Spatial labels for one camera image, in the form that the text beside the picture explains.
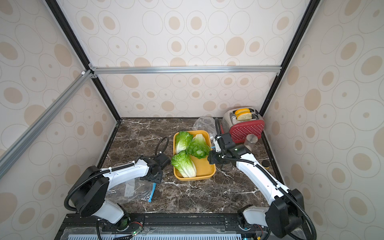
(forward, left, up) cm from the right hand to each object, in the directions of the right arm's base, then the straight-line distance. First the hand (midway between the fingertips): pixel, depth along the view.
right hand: (216, 157), depth 82 cm
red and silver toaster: (+21, -14, 0) cm, 25 cm away
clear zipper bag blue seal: (-16, +47, -12) cm, 51 cm away
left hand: (-8, +34, -11) cm, 37 cm away
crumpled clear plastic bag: (+33, +5, -8) cm, 34 cm away
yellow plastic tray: (-1, +6, -14) cm, 15 cm away
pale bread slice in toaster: (+28, -18, +6) cm, 33 cm away
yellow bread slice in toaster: (+31, -17, +8) cm, 36 cm away
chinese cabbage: (+15, +20, -5) cm, 26 cm away
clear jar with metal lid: (+12, -21, -1) cm, 25 cm away
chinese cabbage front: (-3, +18, -3) cm, 19 cm away
